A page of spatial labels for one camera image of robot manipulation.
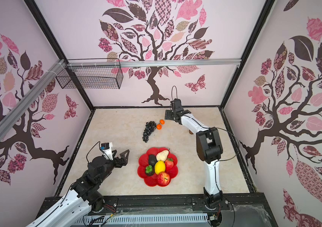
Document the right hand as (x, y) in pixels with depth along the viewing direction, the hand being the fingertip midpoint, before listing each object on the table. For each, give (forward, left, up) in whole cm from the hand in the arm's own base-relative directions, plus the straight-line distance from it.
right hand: (171, 113), depth 99 cm
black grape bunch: (-5, +16, -9) cm, 20 cm away
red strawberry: (-34, +3, -8) cm, 35 cm away
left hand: (-31, +29, +1) cm, 43 cm away
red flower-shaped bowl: (-32, +19, -10) cm, 38 cm away
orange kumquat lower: (-4, +9, -11) cm, 15 cm away
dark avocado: (-32, +13, -8) cm, 35 cm away
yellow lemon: (-36, +8, -7) cm, 38 cm away
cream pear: (-30, +7, -7) cm, 31 cm away
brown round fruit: (-9, -14, -12) cm, 21 cm away
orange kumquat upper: (0, +7, -10) cm, 12 cm away
